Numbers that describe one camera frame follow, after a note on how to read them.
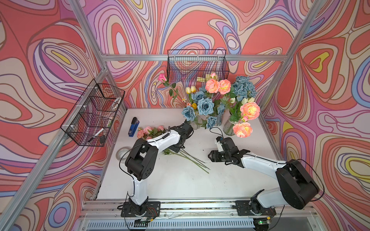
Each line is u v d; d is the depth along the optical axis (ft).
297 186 1.40
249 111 1.92
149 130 3.14
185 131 2.46
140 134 3.17
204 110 2.36
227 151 2.29
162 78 2.70
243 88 2.60
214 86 2.27
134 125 3.54
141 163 1.64
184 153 3.06
